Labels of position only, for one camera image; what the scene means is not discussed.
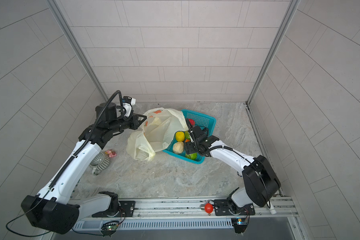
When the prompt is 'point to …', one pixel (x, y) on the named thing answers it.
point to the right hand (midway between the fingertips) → (190, 146)
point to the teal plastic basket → (201, 120)
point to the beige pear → (178, 147)
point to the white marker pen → (272, 210)
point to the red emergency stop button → (208, 208)
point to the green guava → (193, 156)
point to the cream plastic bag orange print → (158, 125)
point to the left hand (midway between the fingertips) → (149, 115)
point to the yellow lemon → (180, 136)
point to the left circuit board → (110, 227)
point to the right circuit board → (240, 224)
